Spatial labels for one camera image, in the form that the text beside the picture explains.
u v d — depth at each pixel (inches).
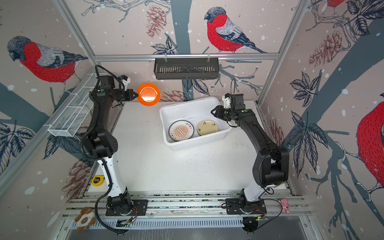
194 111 40.8
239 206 28.7
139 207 28.9
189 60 37.2
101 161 22.9
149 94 37.4
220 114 29.9
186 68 41.9
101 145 22.6
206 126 41.7
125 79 32.7
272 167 17.7
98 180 32.0
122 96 31.0
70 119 28.6
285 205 28.5
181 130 40.4
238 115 24.1
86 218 26.9
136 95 35.6
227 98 30.8
